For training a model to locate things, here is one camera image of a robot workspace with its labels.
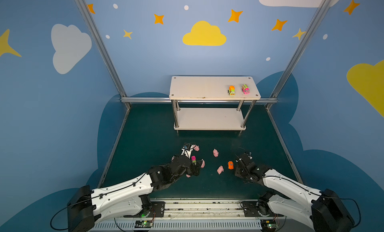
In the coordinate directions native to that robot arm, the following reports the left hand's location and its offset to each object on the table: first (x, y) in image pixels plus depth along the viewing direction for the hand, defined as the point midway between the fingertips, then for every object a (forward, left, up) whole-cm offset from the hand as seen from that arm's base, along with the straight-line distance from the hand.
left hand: (197, 160), depth 76 cm
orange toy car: (+3, -21, -14) cm, 25 cm away
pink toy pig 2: (+11, -12, -13) cm, 21 cm away
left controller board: (-26, +25, -15) cm, 39 cm away
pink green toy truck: (+7, +2, -14) cm, 15 cm away
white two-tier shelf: (+38, -11, -9) cm, 41 cm away
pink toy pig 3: (+4, -4, -13) cm, 14 cm away
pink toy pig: (+14, 0, -13) cm, 20 cm away
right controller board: (-26, -35, -15) cm, 46 cm away
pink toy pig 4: (-3, +5, -16) cm, 17 cm away
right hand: (+1, -26, -14) cm, 29 cm away
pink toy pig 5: (0, -14, -13) cm, 19 cm away
